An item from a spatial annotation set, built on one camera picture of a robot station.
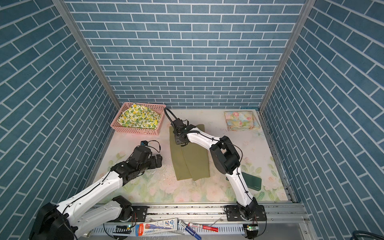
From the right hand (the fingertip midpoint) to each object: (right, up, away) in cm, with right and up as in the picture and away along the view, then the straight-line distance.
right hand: (179, 137), depth 98 cm
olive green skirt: (+8, -14, -7) cm, 18 cm away
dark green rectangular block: (+43, -23, -16) cm, 52 cm away
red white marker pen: (+15, -39, -29) cm, 51 cm away
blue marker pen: (+13, -43, -31) cm, 54 cm away
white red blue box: (-7, -39, -29) cm, 49 cm away
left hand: (-11, -10, -14) cm, 21 cm away
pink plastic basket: (-51, +21, +20) cm, 59 cm away
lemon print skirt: (-31, +15, +13) cm, 37 cm away
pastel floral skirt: (+43, +12, +13) cm, 47 cm away
